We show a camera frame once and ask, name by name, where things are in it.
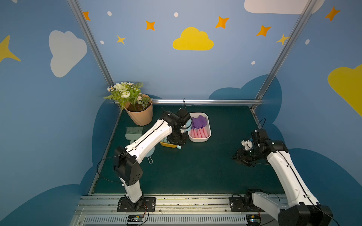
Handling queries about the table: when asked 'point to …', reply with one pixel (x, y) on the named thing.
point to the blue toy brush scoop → (148, 156)
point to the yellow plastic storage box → (168, 145)
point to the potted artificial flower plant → (139, 106)
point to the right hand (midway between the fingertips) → (236, 157)
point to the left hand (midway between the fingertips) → (182, 142)
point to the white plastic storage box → (203, 139)
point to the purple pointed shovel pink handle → (193, 133)
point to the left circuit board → (135, 219)
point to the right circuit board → (253, 219)
